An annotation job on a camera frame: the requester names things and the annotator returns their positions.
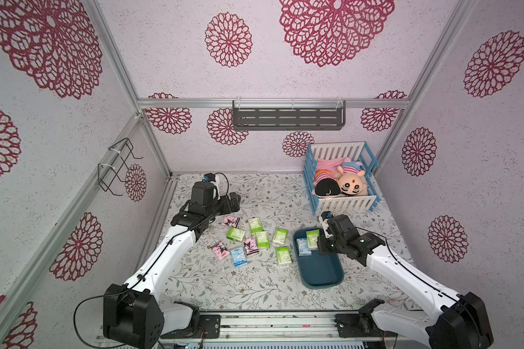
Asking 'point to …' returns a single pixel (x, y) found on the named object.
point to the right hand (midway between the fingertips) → (322, 244)
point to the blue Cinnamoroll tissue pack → (239, 257)
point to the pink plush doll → (329, 163)
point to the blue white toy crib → (359, 151)
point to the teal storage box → (318, 270)
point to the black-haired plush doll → (327, 187)
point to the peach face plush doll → (350, 177)
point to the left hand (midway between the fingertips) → (230, 200)
